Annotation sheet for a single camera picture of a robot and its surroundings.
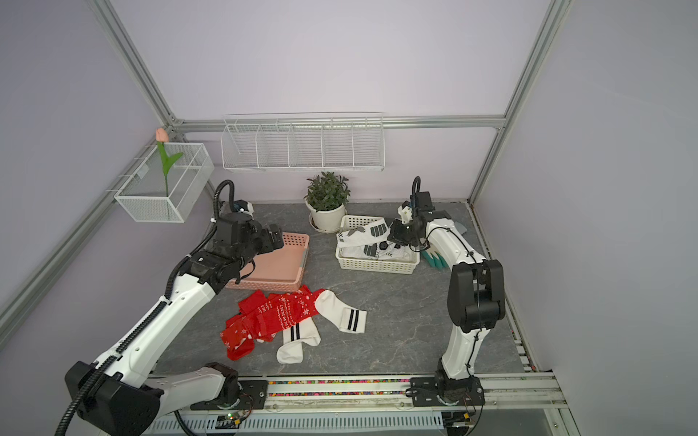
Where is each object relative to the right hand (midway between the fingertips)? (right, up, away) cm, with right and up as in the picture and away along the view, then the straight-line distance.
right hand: (388, 235), depth 93 cm
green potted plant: (-22, +16, +6) cm, 28 cm away
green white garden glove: (+18, -8, +7) cm, 21 cm away
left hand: (-36, +1, -16) cm, 39 cm away
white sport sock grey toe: (-5, +2, +2) cm, 6 cm away
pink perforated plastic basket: (-38, -12, +1) cm, 40 cm away
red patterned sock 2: (-47, -31, -12) cm, 57 cm away
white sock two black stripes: (-27, -30, -8) cm, 42 cm away
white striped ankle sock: (-14, -26, -6) cm, 31 cm away
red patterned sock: (-40, -25, -7) cm, 48 cm away
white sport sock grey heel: (-1, -6, +3) cm, 6 cm away
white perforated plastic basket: (-6, -10, +1) cm, 12 cm away
